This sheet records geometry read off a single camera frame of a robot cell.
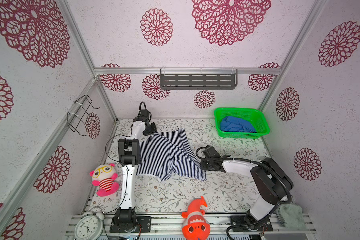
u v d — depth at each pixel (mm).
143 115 927
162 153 1001
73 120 726
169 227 732
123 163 675
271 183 468
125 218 647
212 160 734
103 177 834
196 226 650
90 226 703
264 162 515
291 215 760
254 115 1168
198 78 930
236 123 1099
